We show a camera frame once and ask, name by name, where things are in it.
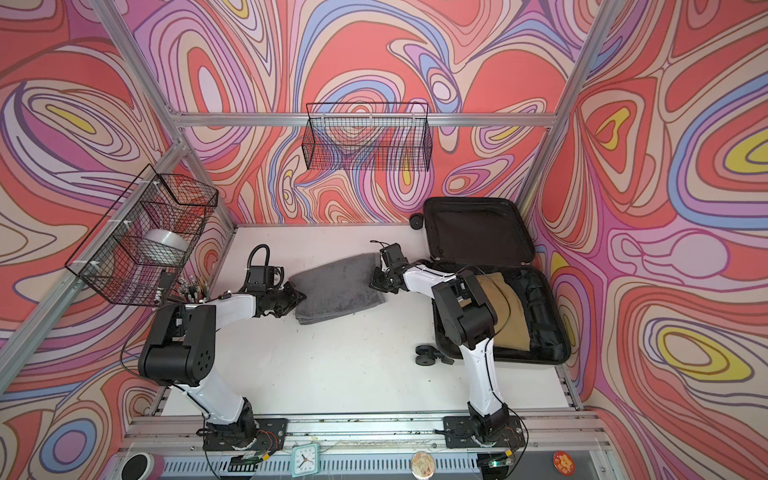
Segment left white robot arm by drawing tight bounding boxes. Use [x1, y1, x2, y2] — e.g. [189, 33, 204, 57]
[137, 266, 307, 453]

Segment round wooden coaster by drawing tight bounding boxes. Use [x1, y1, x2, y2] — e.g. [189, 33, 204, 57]
[410, 451, 437, 480]

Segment wire basket on wall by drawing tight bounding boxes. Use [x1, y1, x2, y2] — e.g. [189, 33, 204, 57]
[301, 101, 433, 172]
[65, 166, 219, 307]

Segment wire basket on back wall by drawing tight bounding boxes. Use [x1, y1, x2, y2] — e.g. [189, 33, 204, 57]
[301, 101, 433, 172]

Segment wire basket on left wall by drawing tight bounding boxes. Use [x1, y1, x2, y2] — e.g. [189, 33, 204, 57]
[65, 166, 219, 307]

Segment white roll in basket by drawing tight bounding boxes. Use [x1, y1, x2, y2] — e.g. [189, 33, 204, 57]
[139, 229, 189, 267]

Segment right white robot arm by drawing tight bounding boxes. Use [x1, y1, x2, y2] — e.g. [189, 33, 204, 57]
[370, 242, 510, 449]

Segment black suitcase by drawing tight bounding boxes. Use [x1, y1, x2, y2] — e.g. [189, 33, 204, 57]
[423, 197, 572, 365]

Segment small teal alarm clock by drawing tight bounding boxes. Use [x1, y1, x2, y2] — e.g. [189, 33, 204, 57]
[290, 443, 320, 478]

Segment pink tape roll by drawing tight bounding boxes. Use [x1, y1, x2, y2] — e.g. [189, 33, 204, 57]
[117, 453, 165, 480]

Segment red round sticker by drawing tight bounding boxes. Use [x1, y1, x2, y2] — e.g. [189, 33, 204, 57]
[552, 451, 575, 477]

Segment khaki shorts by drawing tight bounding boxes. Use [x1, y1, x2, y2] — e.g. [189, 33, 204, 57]
[477, 272, 531, 352]

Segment grey towel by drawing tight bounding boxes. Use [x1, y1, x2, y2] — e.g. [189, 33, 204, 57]
[289, 253, 386, 325]

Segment red pen holder cup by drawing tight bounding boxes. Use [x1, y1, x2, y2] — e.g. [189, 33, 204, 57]
[154, 276, 210, 305]

